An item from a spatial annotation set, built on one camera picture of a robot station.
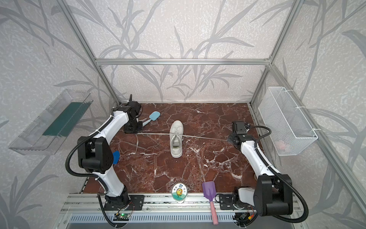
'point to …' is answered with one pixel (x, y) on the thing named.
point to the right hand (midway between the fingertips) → (235, 134)
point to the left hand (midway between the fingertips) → (138, 127)
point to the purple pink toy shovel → (209, 191)
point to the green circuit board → (121, 217)
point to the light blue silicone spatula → (153, 116)
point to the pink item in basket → (280, 145)
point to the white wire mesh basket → (288, 132)
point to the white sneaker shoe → (176, 136)
